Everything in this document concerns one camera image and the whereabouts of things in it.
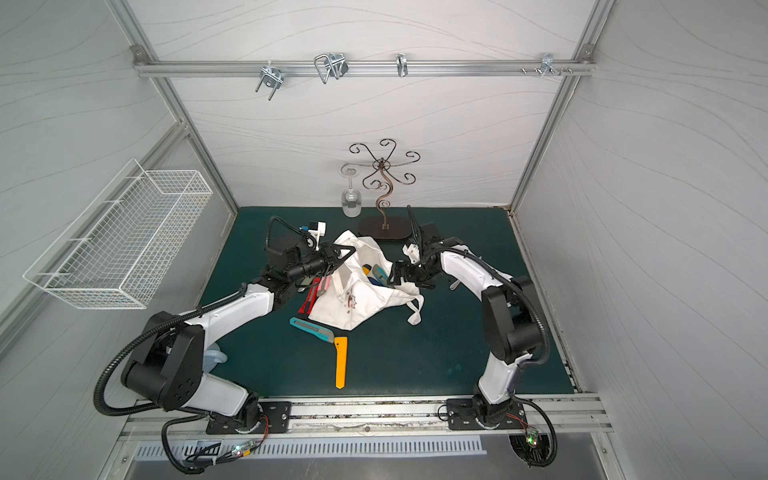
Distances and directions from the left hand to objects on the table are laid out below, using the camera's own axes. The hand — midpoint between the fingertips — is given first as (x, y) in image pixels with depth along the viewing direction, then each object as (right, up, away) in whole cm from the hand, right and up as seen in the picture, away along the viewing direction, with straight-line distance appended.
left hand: (356, 250), depth 79 cm
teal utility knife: (-13, -25, +9) cm, 29 cm away
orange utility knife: (-5, -27, +5) cm, 28 cm away
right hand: (+12, -10, +11) cm, 19 cm away
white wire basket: (-54, 0, -10) cm, 55 cm away
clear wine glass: (-4, +15, +16) cm, 22 cm away
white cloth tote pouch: (-1, -14, +4) cm, 15 cm away
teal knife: (+6, -9, +20) cm, 23 cm away
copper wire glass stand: (+7, +7, +34) cm, 36 cm away
